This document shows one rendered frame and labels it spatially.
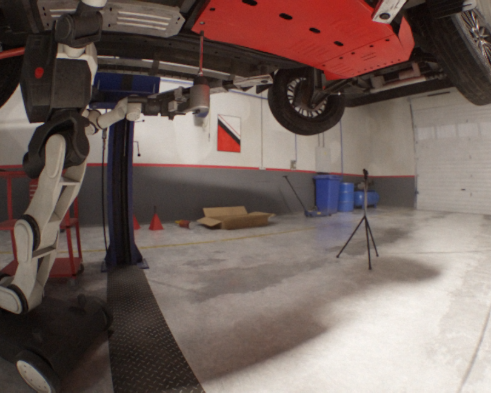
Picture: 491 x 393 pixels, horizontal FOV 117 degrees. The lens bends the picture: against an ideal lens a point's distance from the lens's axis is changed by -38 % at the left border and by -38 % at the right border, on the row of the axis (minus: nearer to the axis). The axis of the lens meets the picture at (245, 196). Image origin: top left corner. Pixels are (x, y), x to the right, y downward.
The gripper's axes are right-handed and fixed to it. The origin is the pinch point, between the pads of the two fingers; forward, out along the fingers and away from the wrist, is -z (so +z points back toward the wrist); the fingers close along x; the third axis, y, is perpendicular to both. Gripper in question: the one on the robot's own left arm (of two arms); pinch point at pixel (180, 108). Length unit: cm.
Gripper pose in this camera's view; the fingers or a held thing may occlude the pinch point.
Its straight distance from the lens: 122.5
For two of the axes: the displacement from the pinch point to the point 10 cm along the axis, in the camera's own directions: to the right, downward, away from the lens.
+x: 0.3, 10.0, 0.6
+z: -8.9, 0.5, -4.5
